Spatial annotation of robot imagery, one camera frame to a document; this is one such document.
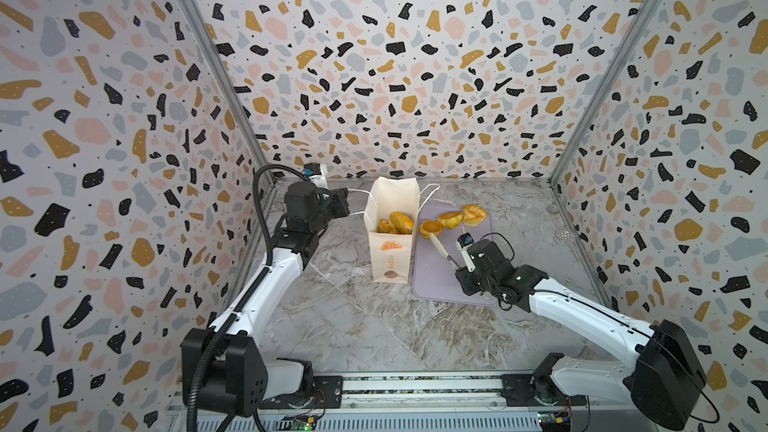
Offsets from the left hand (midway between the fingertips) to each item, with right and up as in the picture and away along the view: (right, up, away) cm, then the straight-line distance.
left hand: (347, 184), depth 78 cm
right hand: (+30, -22, +6) cm, 38 cm away
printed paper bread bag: (+11, -18, +1) cm, 21 cm away
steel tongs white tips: (+28, -22, +4) cm, 36 cm away
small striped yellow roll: (+31, -11, +25) cm, 41 cm away
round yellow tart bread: (+23, -13, +24) cm, 35 cm away
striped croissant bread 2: (+8, -12, +19) cm, 24 cm away
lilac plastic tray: (+24, -29, +19) cm, 42 cm away
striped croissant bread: (+14, -11, +12) cm, 21 cm away
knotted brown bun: (+39, -9, +28) cm, 49 cm away
